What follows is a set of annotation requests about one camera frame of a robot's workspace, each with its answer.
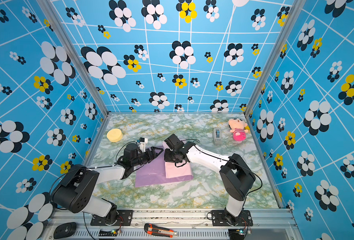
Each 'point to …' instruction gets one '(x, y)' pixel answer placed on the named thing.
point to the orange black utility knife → (152, 229)
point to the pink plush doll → (237, 123)
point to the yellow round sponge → (114, 135)
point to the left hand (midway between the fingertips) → (162, 151)
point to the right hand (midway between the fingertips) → (166, 158)
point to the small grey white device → (217, 136)
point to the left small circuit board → (103, 232)
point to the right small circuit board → (236, 233)
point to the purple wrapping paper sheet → (154, 173)
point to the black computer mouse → (64, 230)
